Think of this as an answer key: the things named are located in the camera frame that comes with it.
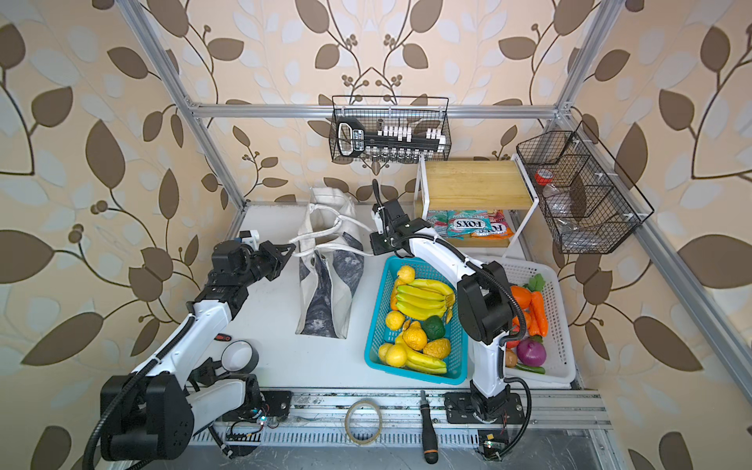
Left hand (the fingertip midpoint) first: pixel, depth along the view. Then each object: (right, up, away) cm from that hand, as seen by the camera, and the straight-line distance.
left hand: (295, 243), depth 80 cm
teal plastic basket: (+24, -10, +10) cm, 28 cm away
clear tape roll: (+16, -42, -10) cm, 46 cm away
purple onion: (+64, -29, -3) cm, 70 cm away
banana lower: (+34, -31, -3) cm, 46 cm away
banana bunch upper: (+37, -18, +10) cm, 42 cm away
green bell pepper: (+39, -24, +3) cm, 46 cm away
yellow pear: (+31, -10, +10) cm, 34 cm away
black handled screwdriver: (+35, -46, -11) cm, 59 cm away
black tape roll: (-11, -33, 0) cm, 35 cm away
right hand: (+22, -1, +12) cm, 25 cm away
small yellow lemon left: (+28, -23, +5) cm, 36 cm away
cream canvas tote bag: (+10, -4, +1) cm, 10 cm away
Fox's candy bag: (+49, +6, +7) cm, 50 cm away
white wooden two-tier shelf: (+49, +11, -3) cm, 50 cm away
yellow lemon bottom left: (+27, -29, -5) cm, 40 cm away
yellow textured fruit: (+33, -26, +1) cm, 42 cm away
